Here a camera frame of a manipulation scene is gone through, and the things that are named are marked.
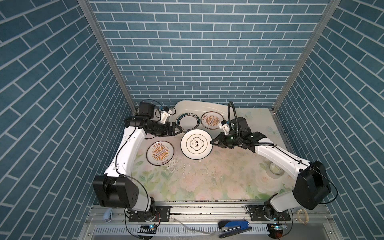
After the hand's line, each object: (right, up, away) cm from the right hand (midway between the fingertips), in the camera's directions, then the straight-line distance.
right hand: (209, 140), depth 79 cm
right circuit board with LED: (+31, -43, -7) cm, 53 cm away
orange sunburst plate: (+3, +11, +34) cm, 36 cm away
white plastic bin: (-7, +16, +37) cm, 40 cm away
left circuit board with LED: (-31, -44, -6) cm, 54 cm away
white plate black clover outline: (-8, -2, +2) cm, 8 cm away
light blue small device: (-50, -35, -7) cm, 62 cm away
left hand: (-17, +5, -2) cm, 18 cm away
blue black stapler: (+9, -39, -10) cm, 41 cm away
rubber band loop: (+47, -37, -5) cm, 60 cm away
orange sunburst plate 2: (-31, -10, +18) cm, 37 cm away
